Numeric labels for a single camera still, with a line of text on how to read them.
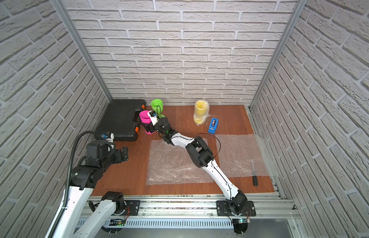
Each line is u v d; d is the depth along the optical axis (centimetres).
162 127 81
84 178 46
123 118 104
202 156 67
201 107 100
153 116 87
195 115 105
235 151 94
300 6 69
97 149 50
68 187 43
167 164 89
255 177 84
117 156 63
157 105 103
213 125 103
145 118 90
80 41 83
